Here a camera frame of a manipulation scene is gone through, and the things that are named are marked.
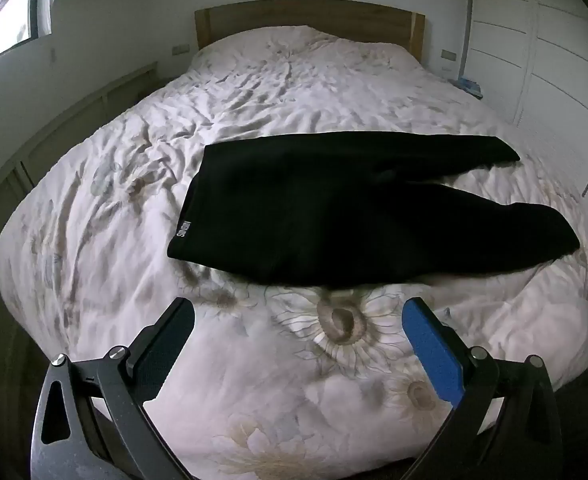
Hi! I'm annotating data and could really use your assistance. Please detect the blue item on nightstand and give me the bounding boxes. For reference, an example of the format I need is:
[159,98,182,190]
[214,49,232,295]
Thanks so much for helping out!
[449,77,485,98]

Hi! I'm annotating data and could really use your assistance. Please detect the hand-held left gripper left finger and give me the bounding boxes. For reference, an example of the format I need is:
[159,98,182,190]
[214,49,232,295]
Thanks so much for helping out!
[31,297,197,480]

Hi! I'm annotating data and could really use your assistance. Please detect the black pants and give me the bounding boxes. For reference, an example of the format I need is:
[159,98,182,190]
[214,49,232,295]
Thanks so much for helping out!
[166,131,581,291]

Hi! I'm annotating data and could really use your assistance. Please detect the white floral duvet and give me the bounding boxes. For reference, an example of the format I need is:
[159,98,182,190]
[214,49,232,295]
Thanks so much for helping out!
[0,25,588,480]

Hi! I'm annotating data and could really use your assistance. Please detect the wooden headboard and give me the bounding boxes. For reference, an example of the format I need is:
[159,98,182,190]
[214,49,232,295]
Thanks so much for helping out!
[194,0,426,63]

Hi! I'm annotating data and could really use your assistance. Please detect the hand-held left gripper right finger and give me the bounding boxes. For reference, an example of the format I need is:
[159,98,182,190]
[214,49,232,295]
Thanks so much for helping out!
[401,296,557,480]

